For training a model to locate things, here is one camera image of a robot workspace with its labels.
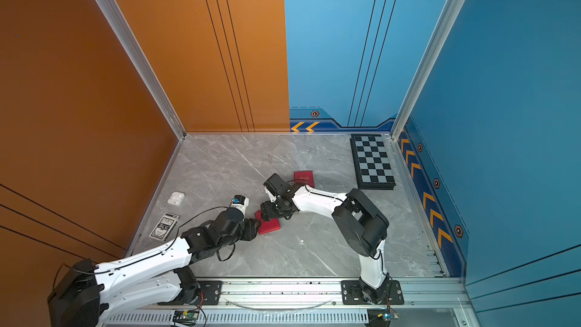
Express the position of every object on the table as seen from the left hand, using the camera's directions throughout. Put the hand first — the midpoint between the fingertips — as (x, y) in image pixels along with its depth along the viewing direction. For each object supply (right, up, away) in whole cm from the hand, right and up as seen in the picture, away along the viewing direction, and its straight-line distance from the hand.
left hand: (259, 220), depth 83 cm
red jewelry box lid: (+17, +14, +17) cm, 28 cm away
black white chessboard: (+49, +20, +22) cm, 57 cm away
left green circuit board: (-21, -28, -11) cm, 37 cm away
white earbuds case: (-38, +5, +13) cm, 41 cm away
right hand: (+3, +1, +6) cm, 6 cm away
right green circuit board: (+40, -26, -13) cm, 50 cm away
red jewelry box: (+4, -2, +1) cm, 5 cm away
